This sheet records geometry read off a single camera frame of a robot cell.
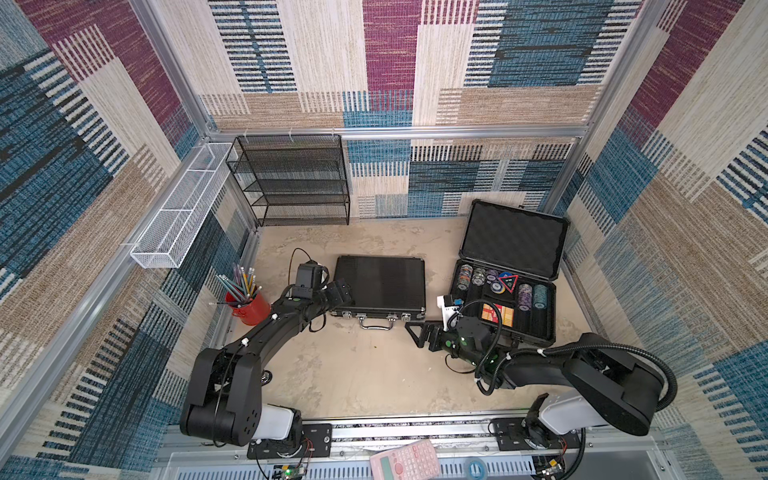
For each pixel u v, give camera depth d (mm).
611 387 442
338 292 801
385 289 1706
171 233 725
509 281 991
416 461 700
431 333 757
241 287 889
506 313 919
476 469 700
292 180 1112
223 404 418
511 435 733
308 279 700
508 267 992
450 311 776
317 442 733
